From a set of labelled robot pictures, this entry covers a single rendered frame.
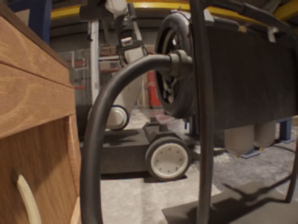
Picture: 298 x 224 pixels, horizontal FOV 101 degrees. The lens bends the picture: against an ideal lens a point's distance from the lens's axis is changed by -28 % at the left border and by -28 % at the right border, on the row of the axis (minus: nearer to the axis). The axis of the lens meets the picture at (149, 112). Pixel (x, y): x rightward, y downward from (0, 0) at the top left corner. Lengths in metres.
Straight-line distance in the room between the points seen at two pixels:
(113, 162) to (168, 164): 0.25
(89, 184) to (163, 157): 0.53
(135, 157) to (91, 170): 0.55
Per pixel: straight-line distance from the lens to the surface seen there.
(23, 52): 0.22
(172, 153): 0.73
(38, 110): 0.25
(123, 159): 0.77
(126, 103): 0.90
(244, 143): 0.40
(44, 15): 0.36
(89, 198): 0.23
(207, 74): 0.28
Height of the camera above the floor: 0.36
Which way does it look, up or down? 4 degrees down
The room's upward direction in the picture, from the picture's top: 3 degrees counter-clockwise
